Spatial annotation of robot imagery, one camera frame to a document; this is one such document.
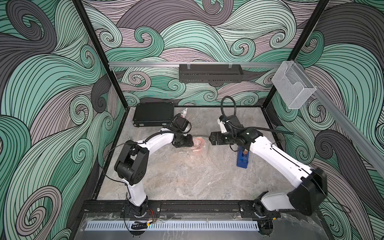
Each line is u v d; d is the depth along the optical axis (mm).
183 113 1082
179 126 725
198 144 901
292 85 793
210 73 957
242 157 864
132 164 469
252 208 728
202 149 850
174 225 698
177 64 941
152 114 1088
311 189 389
